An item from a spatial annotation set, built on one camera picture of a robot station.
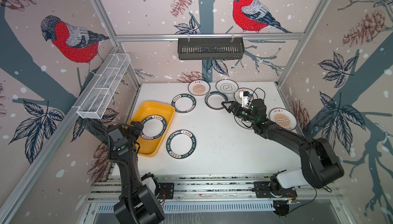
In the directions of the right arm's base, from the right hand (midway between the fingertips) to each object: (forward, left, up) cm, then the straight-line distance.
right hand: (224, 107), depth 83 cm
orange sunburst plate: (+32, +17, -17) cm, 40 cm away
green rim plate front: (-14, +25, -19) cm, 34 cm away
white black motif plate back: (+34, -5, -18) cm, 39 cm away
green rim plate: (-5, +43, -16) cm, 46 cm away
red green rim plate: (+21, +5, -19) cm, 29 cm away
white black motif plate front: (-10, -9, 0) cm, 13 cm away
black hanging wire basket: (+43, +8, +10) cm, 45 cm away
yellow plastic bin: (+7, +55, -14) cm, 57 cm away
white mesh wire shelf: (+3, +64, +13) cm, 66 cm away
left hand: (-12, +48, -3) cm, 50 cm away
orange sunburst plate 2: (+8, -42, -21) cm, 47 cm away
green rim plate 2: (+18, +28, -19) cm, 38 cm away
